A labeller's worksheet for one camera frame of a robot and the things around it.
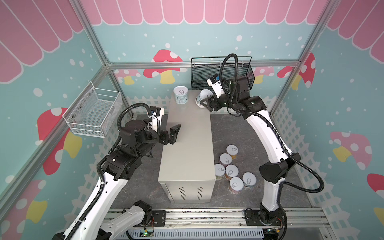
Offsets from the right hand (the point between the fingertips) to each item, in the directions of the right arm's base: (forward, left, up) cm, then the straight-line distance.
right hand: (206, 97), depth 72 cm
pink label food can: (-31, -16, -35) cm, 49 cm away
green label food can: (-22, -8, -35) cm, 43 cm away
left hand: (-16, +16, -2) cm, 23 cm away
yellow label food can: (-9, -18, -36) cm, 41 cm away
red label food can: (-22, -15, -35) cm, 44 cm away
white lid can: (-15, -12, -35) cm, 40 cm away
